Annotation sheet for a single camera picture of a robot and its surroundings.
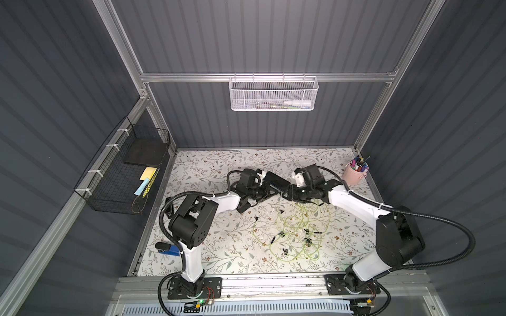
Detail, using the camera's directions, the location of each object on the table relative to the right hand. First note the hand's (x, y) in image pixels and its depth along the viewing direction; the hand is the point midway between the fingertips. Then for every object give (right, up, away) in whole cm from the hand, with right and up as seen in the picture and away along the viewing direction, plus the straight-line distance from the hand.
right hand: (288, 195), depth 87 cm
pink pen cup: (+35, +11, +9) cm, 38 cm away
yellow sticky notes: (-57, +10, -11) cm, 59 cm away
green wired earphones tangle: (+3, -17, 0) cm, 18 cm away
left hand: (-2, 0, +1) cm, 2 cm away
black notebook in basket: (-60, +19, -6) cm, 64 cm away
